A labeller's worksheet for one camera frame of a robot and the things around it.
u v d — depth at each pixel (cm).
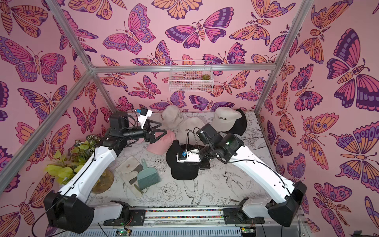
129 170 90
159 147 100
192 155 55
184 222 73
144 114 63
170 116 110
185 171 90
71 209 40
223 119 104
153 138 63
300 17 72
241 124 104
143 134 64
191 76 95
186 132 106
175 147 79
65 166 67
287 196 38
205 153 56
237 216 65
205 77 93
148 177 86
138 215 74
